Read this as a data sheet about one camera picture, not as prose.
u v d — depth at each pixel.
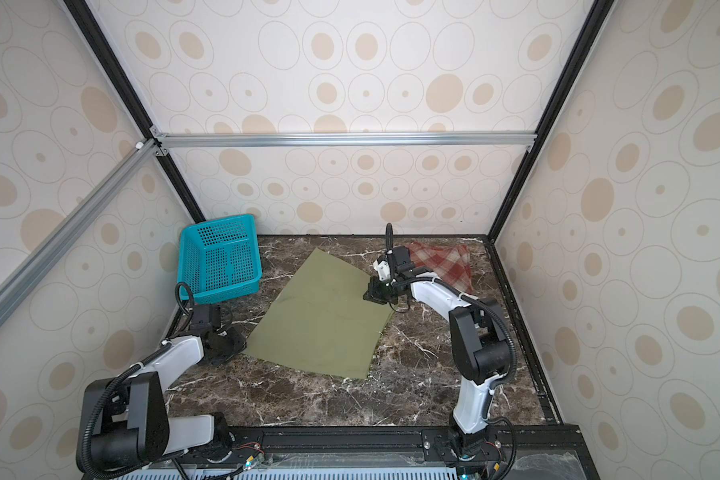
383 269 0.87
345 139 0.92
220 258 1.13
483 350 0.49
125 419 0.45
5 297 0.53
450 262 1.08
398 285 0.71
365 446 0.75
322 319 0.97
